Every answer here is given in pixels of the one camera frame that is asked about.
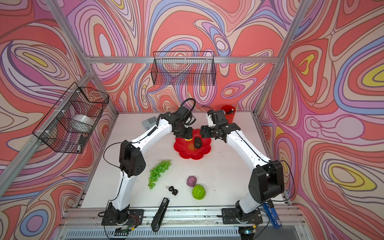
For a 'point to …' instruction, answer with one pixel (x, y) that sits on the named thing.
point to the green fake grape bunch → (156, 172)
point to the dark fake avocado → (197, 142)
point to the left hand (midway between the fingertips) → (191, 134)
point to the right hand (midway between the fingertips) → (206, 134)
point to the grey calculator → (149, 122)
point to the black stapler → (159, 216)
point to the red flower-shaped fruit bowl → (186, 149)
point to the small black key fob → (171, 188)
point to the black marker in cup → (232, 110)
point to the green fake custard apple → (198, 192)
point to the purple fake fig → (191, 181)
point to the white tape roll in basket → (81, 124)
